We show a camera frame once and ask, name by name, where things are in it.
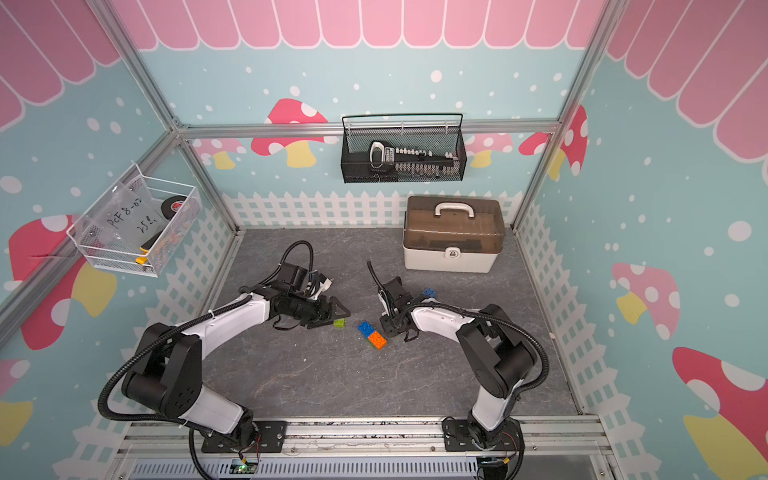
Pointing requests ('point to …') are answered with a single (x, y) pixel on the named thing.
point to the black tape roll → (171, 206)
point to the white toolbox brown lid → (453, 234)
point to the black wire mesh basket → (355, 142)
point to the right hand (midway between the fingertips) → (391, 323)
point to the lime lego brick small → (339, 323)
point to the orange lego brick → (377, 340)
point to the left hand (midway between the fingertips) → (340, 322)
